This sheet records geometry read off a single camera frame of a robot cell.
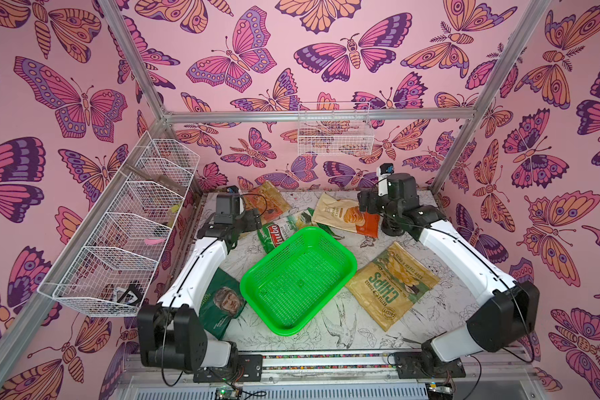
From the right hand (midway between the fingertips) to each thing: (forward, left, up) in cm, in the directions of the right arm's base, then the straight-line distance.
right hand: (366, 194), depth 81 cm
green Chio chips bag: (+2, +33, -26) cm, 42 cm away
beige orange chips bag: (+13, +3, -26) cm, 29 cm away
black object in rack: (-34, +63, -2) cm, 71 cm away
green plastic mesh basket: (-17, +23, -28) cm, 40 cm away
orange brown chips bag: (+21, +39, -27) cm, 52 cm away
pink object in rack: (-18, +63, -2) cm, 66 cm away
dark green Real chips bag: (-26, +48, -26) cm, 60 cm away
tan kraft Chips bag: (-20, -10, -26) cm, 34 cm away
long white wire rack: (-28, +70, 0) cm, 75 cm away
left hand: (-3, +38, -7) cm, 38 cm away
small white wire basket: (+29, +9, +6) cm, 31 cm away
